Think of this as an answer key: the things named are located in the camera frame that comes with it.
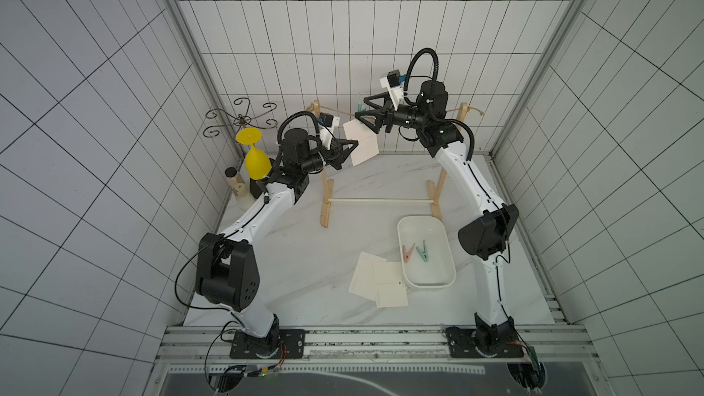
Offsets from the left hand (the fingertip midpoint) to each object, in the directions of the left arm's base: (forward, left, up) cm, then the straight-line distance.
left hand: (355, 146), depth 77 cm
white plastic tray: (-25, -27, -31) cm, 48 cm away
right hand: (+8, -3, +10) cm, 13 cm away
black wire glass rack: (+14, +38, -1) cm, 40 cm away
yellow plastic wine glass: (+2, +32, -10) cm, 34 cm away
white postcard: (-28, -2, -32) cm, 43 cm away
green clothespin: (-19, -23, -31) cm, 43 cm away
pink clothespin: (-20, -17, -31) cm, 40 cm away
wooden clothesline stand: (+2, +11, -29) cm, 31 cm away
